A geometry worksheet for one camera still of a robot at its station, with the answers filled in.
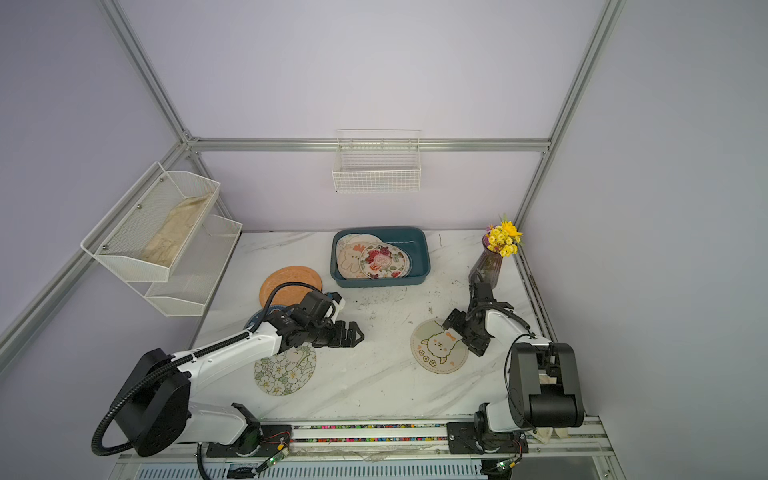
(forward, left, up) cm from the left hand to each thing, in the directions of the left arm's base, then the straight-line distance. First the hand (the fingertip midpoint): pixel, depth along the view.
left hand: (349, 340), depth 84 cm
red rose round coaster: (+32, -9, -4) cm, 34 cm away
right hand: (+4, -30, -5) cm, 31 cm away
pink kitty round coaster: (+43, 0, -2) cm, 43 cm away
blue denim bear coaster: (+10, +33, -6) cm, 35 cm away
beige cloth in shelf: (+22, +47, +23) cm, 57 cm away
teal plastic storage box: (+43, -21, -4) cm, 48 cm away
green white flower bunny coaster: (-7, +18, -7) cm, 21 cm away
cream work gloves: (-22, -51, -6) cm, 56 cm away
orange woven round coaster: (+2, +11, +21) cm, 24 cm away
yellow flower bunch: (+23, -44, +18) cm, 53 cm away
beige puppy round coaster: (0, -26, -7) cm, 27 cm away
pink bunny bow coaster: (+37, +4, -4) cm, 37 cm away
